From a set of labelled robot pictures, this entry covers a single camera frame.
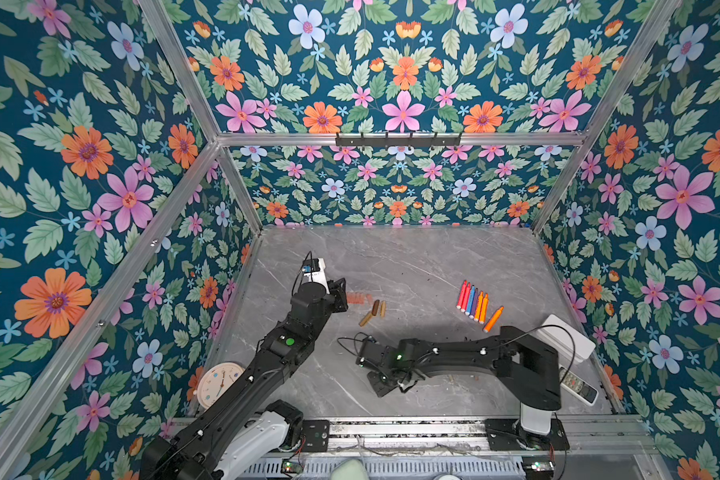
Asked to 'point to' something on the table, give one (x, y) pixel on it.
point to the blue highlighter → (470, 300)
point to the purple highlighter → (474, 303)
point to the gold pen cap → (382, 308)
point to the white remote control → (583, 391)
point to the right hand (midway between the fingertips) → (375, 382)
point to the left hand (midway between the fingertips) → (345, 274)
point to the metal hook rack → (398, 141)
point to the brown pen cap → (375, 307)
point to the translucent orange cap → (369, 298)
